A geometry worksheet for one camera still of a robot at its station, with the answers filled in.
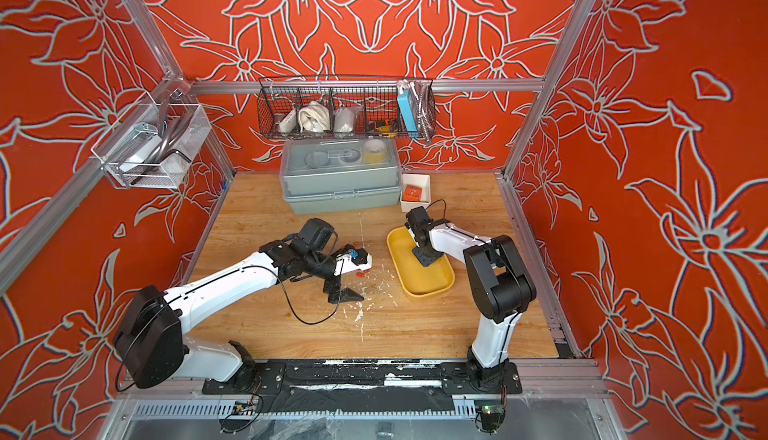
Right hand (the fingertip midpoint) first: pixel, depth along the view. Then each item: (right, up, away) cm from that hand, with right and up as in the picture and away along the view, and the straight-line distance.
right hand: (427, 252), depth 96 cm
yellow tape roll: (-18, +34, +7) cm, 39 cm away
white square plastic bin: (-2, +25, +14) cm, 28 cm away
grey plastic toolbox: (-33, +25, -3) cm, 41 cm away
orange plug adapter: (-4, +20, +9) cm, 22 cm away
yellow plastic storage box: (-4, -7, -6) cm, 10 cm away
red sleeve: (-22, -6, -4) cm, 23 cm away
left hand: (-20, -3, -18) cm, 27 cm away
